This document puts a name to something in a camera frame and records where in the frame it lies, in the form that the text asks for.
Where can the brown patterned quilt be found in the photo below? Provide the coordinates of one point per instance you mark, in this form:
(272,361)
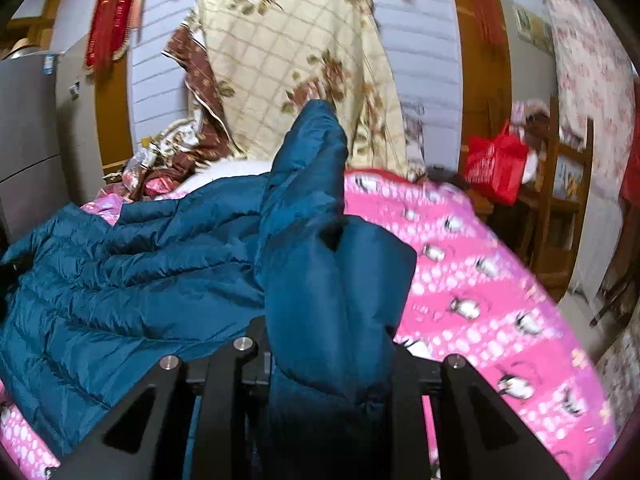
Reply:
(200,145)

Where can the cream floral quilt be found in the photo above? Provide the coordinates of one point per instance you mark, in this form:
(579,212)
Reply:
(260,60)

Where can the pink cloth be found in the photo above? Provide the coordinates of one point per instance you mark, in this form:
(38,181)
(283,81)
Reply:
(530,112)

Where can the red tasselled wall hanging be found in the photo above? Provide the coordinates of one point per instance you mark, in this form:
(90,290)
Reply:
(107,25)

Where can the teal puffer jacket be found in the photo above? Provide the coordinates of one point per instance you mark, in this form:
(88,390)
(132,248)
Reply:
(150,270)

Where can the wooden chair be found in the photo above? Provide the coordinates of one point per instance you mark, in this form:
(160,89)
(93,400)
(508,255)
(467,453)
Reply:
(555,200)

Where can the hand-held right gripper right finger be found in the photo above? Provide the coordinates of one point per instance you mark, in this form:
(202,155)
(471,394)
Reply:
(405,375)

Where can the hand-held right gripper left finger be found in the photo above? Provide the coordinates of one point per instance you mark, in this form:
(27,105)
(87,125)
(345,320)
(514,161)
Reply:
(257,347)

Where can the red plastic bag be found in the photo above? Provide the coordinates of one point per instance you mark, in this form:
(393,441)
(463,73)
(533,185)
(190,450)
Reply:
(492,170)

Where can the framed wall pictures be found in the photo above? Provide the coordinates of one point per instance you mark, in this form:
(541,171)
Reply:
(535,30)

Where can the white pillow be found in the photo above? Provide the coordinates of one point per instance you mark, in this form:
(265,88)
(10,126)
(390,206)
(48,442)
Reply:
(225,172)

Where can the grey refrigerator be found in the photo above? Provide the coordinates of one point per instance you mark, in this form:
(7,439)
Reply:
(30,135)

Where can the red cloth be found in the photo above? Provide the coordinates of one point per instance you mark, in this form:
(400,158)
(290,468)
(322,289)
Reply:
(631,170)

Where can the pink penguin blanket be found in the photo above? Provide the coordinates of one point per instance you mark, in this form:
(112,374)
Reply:
(475,270)

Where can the clear plastic bag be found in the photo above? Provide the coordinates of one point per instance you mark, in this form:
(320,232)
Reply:
(140,172)

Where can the floral curtain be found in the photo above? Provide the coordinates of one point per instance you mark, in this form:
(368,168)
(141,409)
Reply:
(590,60)

